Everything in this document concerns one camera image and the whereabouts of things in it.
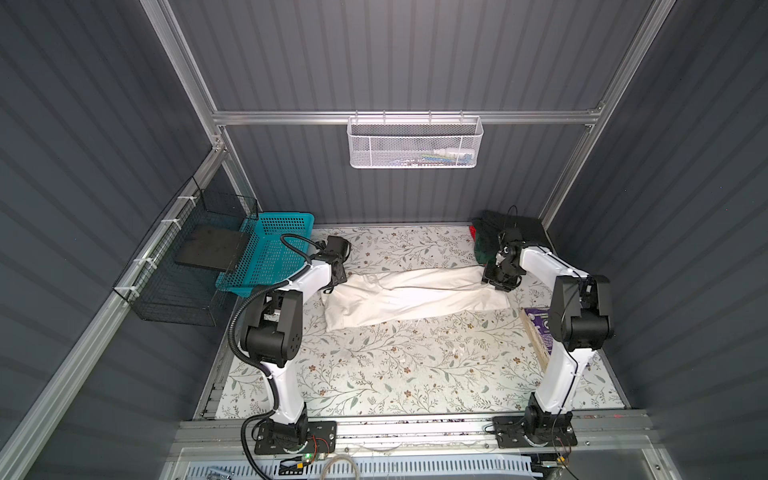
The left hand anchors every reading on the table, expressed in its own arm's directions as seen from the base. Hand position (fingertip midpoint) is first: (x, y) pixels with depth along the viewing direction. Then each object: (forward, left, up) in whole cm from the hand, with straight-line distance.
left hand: (327, 277), depth 99 cm
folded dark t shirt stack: (+17, -57, +5) cm, 60 cm away
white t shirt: (-6, -20, -4) cm, 22 cm away
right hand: (-5, -55, -1) cm, 55 cm away
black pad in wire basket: (-6, +26, +22) cm, 35 cm away
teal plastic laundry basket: (-5, +9, +22) cm, 24 cm away
